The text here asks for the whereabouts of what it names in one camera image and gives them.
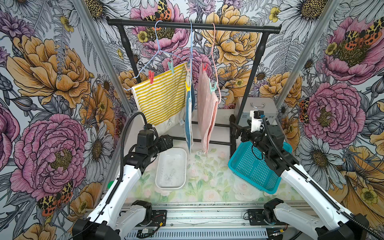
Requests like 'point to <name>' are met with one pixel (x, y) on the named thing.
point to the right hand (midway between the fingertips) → (238, 125)
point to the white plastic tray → (171, 168)
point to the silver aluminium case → (267, 104)
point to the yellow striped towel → (162, 104)
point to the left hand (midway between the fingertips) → (165, 145)
